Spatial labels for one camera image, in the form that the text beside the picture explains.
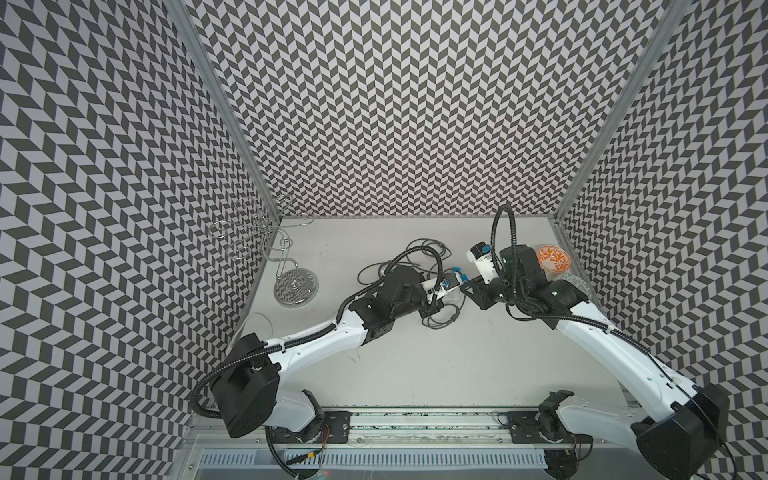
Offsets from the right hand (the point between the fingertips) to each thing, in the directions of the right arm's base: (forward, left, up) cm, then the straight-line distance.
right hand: (467, 291), depth 76 cm
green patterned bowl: (+11, -39, -15) cm, 44 cm away
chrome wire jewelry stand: (+36, +71, -15) cm, 81 cm away
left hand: (+1, +6, +1) cm, 6 cm away
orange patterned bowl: (+22, -35, -16) cm, 45 cm away
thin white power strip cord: (-1, +66, -18) cm, 69 cm away
